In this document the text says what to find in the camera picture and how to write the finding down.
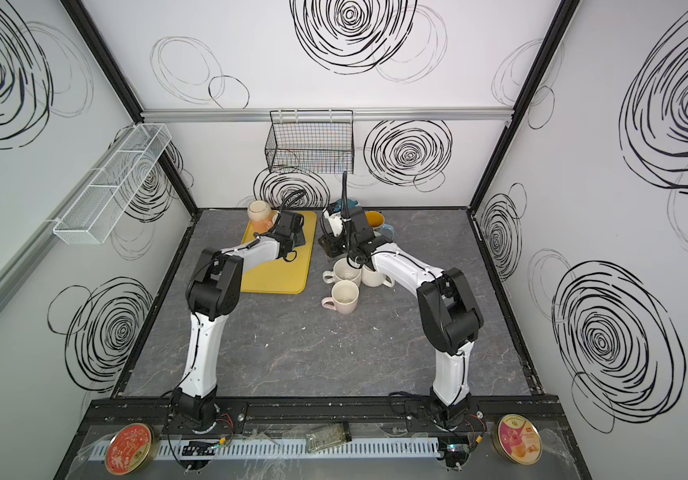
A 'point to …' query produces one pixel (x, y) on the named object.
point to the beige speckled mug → (342, 272)
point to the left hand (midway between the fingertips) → (299, 231)
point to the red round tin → (131, 448)
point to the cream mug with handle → (373, 278)
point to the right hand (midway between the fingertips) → (320, 238)
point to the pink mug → (345, 295)
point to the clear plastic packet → (328, 437)
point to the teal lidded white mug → (351, 203)
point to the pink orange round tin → (517, 439)
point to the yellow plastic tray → (281, 276)
